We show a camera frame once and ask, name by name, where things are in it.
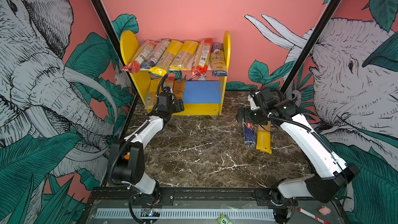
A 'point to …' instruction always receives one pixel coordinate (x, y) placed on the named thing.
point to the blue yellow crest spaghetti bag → (179, 88)
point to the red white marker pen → (313, 216)
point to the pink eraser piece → (324, 210)
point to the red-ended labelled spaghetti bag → (169, 81)
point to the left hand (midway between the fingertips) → (178, 99)
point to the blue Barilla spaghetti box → (249, 134)
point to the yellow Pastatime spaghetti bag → (264, 138)
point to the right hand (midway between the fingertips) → (241, 115)
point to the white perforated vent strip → (234, 213)
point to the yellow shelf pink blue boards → (202, 98)
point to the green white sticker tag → (224, 220)
